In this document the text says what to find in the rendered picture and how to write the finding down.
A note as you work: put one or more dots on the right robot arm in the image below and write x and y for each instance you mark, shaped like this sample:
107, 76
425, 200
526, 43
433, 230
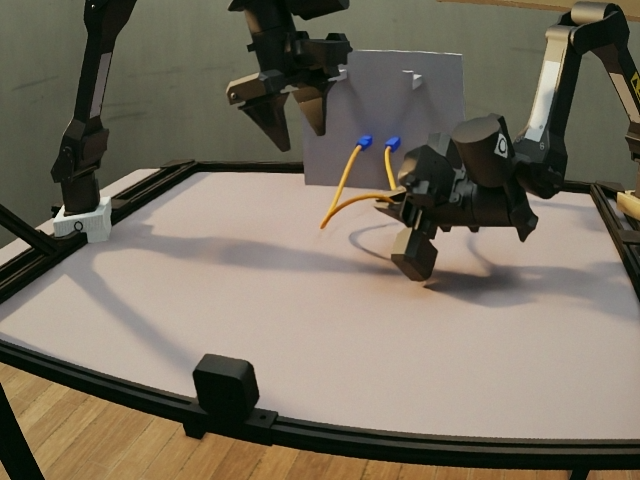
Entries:
481, 142

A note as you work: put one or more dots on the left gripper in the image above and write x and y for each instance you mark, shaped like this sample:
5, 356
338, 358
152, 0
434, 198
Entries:
265, 86

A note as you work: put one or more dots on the yellow cable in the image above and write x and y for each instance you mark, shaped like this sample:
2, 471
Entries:
362, 145

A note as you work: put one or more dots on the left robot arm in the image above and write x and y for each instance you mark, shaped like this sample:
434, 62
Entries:
85, 138

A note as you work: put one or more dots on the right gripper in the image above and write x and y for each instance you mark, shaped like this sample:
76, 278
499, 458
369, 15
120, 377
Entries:
412, 251

